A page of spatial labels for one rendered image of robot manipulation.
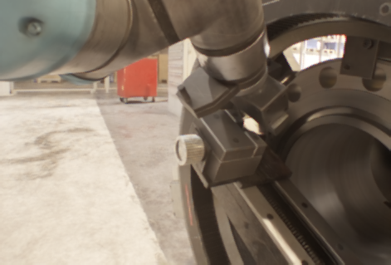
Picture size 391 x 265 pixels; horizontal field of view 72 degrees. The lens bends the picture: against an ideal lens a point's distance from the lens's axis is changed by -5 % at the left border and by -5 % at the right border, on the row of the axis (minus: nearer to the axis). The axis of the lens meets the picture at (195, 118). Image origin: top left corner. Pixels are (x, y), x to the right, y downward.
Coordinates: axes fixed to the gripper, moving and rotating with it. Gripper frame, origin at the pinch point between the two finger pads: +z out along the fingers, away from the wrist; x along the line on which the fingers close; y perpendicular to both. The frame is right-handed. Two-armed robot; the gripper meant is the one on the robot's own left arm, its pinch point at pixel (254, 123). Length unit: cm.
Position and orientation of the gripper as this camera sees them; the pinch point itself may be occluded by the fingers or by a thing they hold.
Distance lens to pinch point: 51.5
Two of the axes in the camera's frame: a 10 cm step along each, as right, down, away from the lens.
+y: 7.6, -6.4, 1.3
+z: 3.1, 5.3, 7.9
